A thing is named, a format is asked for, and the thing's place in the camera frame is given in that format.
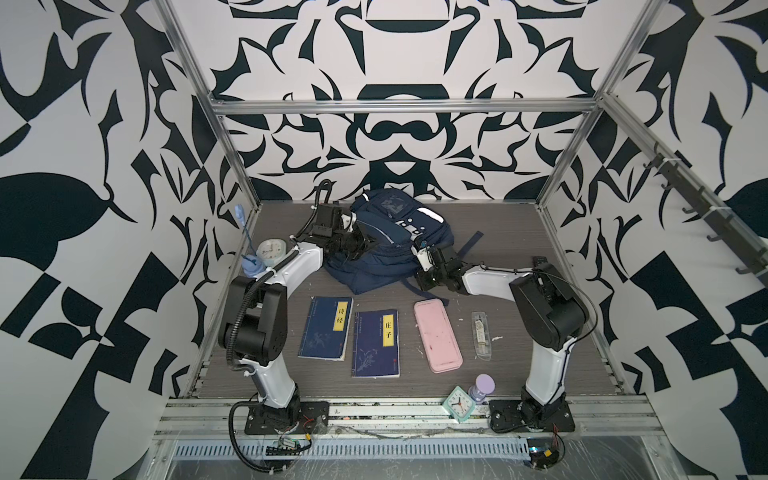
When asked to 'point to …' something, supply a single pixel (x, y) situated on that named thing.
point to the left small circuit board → (286, 447)
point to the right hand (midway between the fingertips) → (418, 270)
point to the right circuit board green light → (543, 452)
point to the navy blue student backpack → (394, 222)
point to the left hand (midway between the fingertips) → (382, 233)
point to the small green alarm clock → (459, 404)
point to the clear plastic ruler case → (482, 335)
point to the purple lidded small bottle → (483, 386)
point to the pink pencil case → (443, 352)
